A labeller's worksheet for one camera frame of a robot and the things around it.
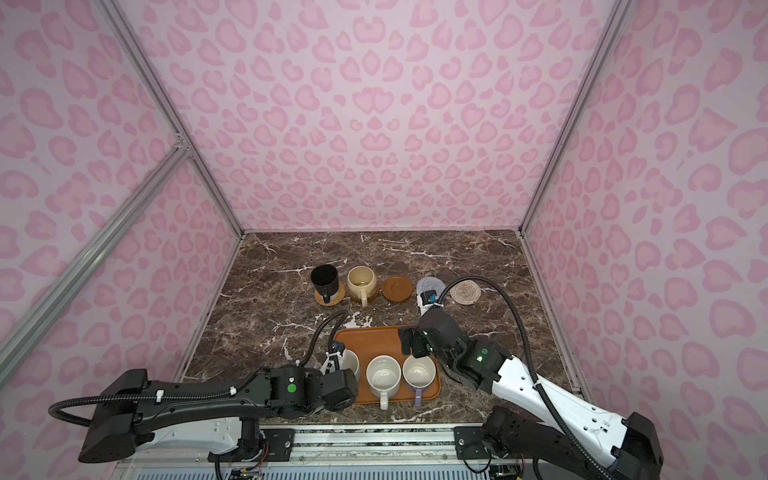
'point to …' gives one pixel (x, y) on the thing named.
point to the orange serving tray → (368, 342)
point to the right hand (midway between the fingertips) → (412, 329)
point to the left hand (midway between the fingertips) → (347, 387)
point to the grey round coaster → (430, 283)
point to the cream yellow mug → (361, 282)
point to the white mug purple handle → (418, 373)
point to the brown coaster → (397, 289)
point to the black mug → (325, 279)
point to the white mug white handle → (383, 374)
